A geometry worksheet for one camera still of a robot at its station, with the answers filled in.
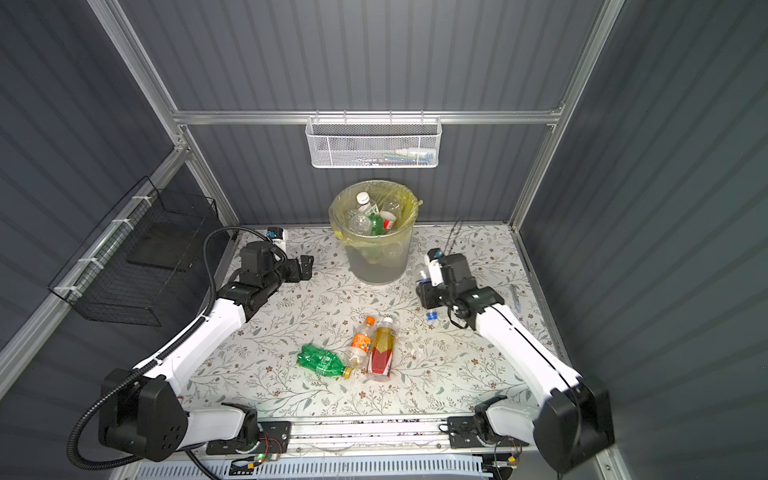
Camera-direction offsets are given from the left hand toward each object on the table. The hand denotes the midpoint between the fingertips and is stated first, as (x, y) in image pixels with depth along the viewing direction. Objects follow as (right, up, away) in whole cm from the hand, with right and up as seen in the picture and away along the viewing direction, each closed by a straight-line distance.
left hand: (300, 258), depth 83 cm
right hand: (+36, -8, -1) cm, 37 cm away
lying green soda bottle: (+6, -29, 0) cm, 30 cm away
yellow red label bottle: (+23, -26, 0) cm, 35 cm away
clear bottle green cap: (+17, +10, +1) cm, 19 cm away
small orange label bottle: (+17, -25, +1) cm, 30 cm away
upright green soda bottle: (+21, +11, +11) cm, 26 cm away
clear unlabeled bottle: (+17, +19, +11) cm, 27 cm away
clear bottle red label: (+24, +13, +16) cm, 32 cm away
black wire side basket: (-38, -2, -11) cm, 40 cm away
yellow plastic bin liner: (+21, +22, +14) cm, 33 cm away
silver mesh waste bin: (+22, -2, +15) cm, 26 cm away
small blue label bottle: (+36, -16, -4) cm, 40 cm away
